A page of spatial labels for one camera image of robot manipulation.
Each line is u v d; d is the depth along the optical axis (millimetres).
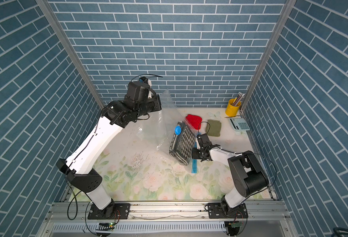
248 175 461
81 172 419
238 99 1087
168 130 748
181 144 833
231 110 1116
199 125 1056
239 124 1105
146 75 494
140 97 489
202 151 710
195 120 1081
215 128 1023
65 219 741
